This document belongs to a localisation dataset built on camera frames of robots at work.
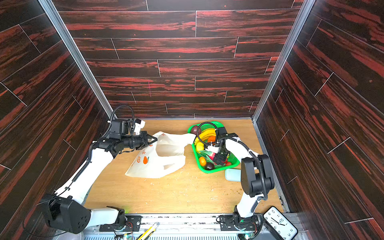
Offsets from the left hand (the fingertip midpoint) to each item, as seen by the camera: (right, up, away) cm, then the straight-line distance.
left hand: (158, 139), depth 75 cm
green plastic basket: (+29, -5, +8) cm, 30 cm away
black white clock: (+60, -41, -5) cm, 73 cm away
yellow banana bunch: (+26, +2, +24) cm, 36 cm away
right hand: (+39, -10, +18) cm, 44 cm away
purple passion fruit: (+19, +6, +23) cm, 30 cm away
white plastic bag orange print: (+4, -8, -3) cm, 10 cm away
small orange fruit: (+24, -14, +15) cm, 32 cm away
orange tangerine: (+31, -1, +25) cm, 40 cm away
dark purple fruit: (+28, -17, +13) cm, 35 cm away
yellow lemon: (+23, -6, +21) cm, 31 cm away
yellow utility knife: (-4, -45, -6) cm, 46 cm away
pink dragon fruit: (+29, -11, +14) cm, 34 cm away
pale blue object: (+42, -22, +14) cm, 50 cm away
